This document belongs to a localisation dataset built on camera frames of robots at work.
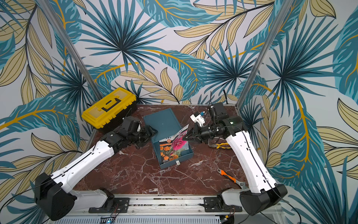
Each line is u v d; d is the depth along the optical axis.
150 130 0.71
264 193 0.37
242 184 0.80
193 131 0.59
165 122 0.82
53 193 0.37
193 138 0.57
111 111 0.93
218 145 0.95
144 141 0.69
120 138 0.55
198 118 0.63
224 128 0.46
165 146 0.79
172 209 0.73
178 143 0.63
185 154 0.69
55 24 0.73
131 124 0.58
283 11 0.70
